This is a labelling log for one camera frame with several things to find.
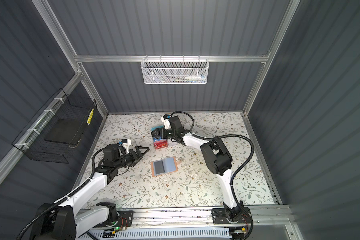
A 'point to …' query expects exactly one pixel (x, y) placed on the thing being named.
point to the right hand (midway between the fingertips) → (158, 133)
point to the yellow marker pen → (90, 116)
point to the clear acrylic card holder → (169, 141)
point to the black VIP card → (159, 167)
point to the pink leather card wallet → (164, 166)
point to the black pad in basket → (65, 131)
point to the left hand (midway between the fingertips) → (146, 152)
